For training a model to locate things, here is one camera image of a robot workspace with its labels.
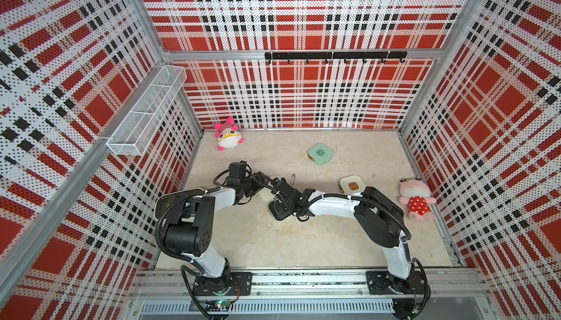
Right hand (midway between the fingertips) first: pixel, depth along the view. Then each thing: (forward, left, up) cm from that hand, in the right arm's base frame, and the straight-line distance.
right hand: (283, 204), depth 91 cm
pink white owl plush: (+34, +28, +7) cm, 45 cm away
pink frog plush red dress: (+3, -55, +4) cm, 56 cm away
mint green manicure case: (+27, -18, 0) cm, 32 cm away
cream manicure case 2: (+9, -31, +1) cm, 32 cm away
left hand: (+10, +6, +3) cm, 13 cm away
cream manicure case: (-6, +1, +9) cm, 11 cm away
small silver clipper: (+15, -4, -1) cm, 15 cm away
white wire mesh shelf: (+25, +61, +23) cm, 69 cm away
